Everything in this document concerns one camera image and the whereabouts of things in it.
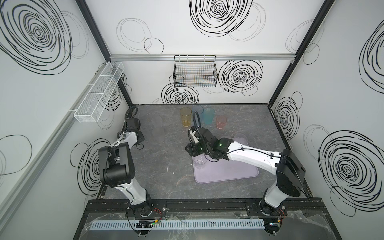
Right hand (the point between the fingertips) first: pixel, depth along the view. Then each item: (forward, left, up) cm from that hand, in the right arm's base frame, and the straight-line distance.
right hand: (186, 148), depth 79 cm
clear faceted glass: (+14, -34, -12) cm, 39 cm away
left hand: (+12, +34, -10) cm, 37 cm away
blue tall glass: (+30, -7, -1) cm, 31 cm away
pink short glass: (+28, -22, -11) cm, 37 cm away
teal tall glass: (+36, -15, -13) cm, 42 cm away
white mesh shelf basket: (+11, +47, +19) cm, 52 cm away
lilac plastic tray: (-6, -11, -15) cm, 20 cm away
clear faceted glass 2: (-1, -8, -14) cm, 16 cm away
